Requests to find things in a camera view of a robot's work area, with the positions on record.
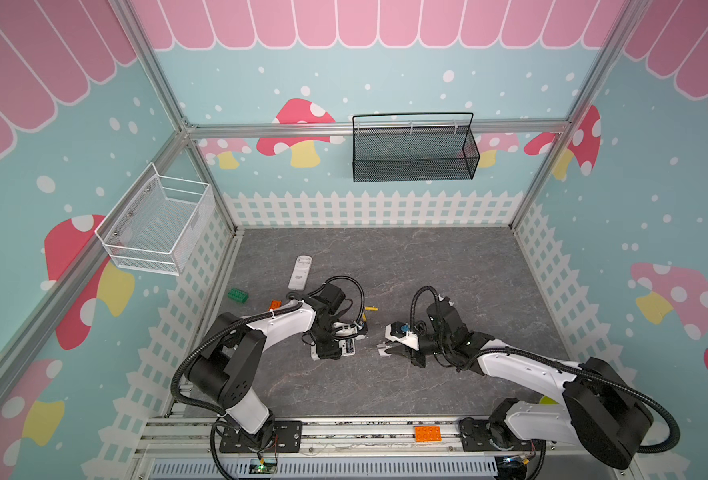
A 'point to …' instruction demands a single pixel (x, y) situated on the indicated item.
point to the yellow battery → (370, 308)
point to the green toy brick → (238, 295)
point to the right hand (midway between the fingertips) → (388, 343)
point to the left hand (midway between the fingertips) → (332, 346)
